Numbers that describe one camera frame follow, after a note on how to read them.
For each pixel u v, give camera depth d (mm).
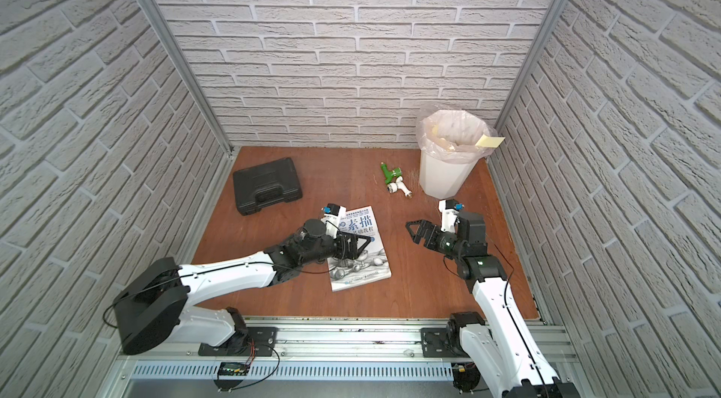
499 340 466
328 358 731
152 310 418
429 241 682
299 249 631
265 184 1005
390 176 1098
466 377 670
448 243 666
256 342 732
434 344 734
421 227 695
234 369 712
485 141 854
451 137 1010
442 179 947
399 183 1066
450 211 712
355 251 709
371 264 852
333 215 725
